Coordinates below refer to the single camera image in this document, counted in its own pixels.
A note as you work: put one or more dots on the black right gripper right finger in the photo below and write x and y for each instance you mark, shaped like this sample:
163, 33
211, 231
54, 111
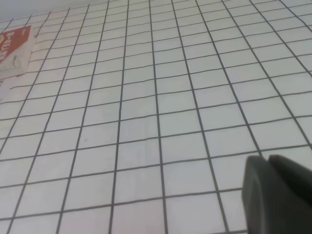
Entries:
297, 199

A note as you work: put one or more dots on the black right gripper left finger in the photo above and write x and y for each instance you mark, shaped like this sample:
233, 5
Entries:
266, 199

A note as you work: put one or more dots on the red and white book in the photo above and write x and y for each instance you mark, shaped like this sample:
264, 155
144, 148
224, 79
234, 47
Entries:
15, 50

